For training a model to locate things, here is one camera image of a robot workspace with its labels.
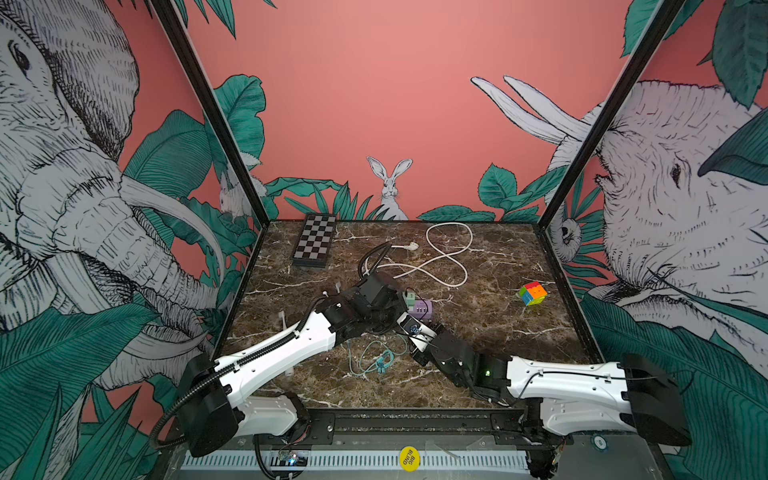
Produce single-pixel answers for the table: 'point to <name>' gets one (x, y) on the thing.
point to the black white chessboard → (314, 244)
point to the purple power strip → (423, 310)
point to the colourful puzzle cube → (533, 293)
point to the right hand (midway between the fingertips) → (407, 320)
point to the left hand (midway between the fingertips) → (417, 310)
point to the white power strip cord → (414, 246)
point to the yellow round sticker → (410, 459)
